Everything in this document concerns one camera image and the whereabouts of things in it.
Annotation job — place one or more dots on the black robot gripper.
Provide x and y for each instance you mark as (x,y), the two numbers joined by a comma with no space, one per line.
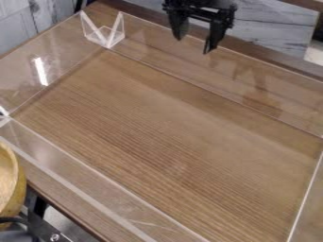
(217,12)

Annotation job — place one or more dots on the brown wooden bowl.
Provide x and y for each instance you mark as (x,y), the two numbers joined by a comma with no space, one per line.
(13,185)

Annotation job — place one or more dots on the clear acrylic corner bracket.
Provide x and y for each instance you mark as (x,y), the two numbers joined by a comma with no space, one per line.
(105,36)

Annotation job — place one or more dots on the clear acrylic tray enclosure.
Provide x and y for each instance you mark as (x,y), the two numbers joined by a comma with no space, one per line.
(159,144)

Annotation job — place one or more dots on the black metal table frame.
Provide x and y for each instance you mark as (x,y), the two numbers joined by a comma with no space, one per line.
(54,225)

